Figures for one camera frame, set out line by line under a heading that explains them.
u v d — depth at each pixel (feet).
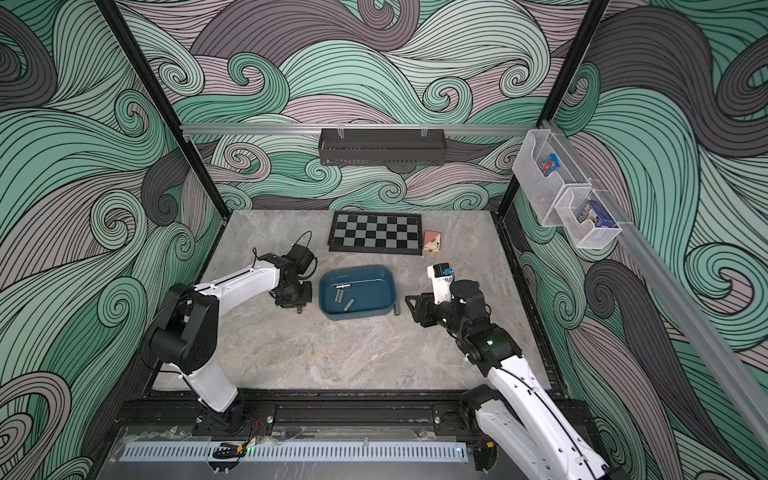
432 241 3.61
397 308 3.03
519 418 1.55
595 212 2.15
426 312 2.12
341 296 3.12
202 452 2.29
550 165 2.72
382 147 3.48
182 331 1.54
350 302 3.09
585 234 2.08
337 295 3.12
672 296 1.68
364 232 3.62
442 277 2.13
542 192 2.78
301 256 2.53
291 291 2.51
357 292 3.14
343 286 3.21
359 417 2.47
